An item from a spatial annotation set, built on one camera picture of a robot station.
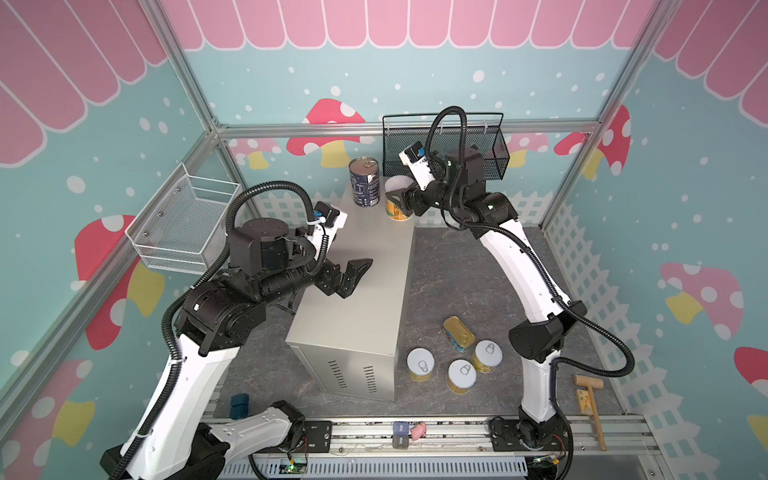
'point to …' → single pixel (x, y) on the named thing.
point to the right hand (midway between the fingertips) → (400, 182)
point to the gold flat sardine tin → (458, 335)
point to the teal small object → (239, 406)
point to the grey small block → (400, 438)
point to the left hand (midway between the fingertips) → (349, 256)
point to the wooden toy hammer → (592, 383)
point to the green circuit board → (293, 468)
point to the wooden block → (584, 402)
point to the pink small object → (418, 431)
